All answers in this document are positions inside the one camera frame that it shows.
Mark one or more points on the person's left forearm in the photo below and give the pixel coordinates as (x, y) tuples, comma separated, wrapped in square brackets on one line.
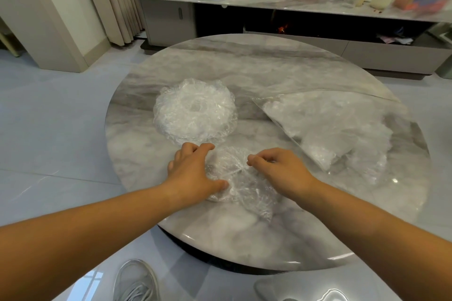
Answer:
[(70, 244)]

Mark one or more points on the long grey low cabinet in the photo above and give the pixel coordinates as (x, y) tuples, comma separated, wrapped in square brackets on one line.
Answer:
[(166, 21)]

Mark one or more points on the light wooden chair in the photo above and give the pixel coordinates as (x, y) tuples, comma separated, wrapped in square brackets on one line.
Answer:
[(8, 42)]

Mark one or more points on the grey sneaker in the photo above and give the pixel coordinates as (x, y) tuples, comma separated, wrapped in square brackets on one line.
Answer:
[(135, 282)]

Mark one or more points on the person's left hand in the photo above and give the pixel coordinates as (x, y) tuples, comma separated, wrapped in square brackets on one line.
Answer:
[(189, 174)]

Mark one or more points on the clear bag of caps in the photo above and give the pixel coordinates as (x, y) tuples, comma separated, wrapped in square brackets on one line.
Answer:
[(335, 128)]

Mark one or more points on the black table base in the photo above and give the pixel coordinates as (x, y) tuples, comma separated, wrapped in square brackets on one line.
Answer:
[(226, 262)]

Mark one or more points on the person's right forearm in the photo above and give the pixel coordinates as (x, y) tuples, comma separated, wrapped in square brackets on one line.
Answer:
[(392, 237)]

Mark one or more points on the clear plastic cap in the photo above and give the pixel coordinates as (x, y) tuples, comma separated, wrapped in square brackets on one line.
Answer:
[(247, 184)]

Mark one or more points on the pile of clear plastic caps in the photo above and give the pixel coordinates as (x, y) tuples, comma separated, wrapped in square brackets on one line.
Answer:
[(196, 108)]

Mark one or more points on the person's right hand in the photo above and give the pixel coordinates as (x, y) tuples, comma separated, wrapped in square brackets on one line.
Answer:
[(286, 170)]

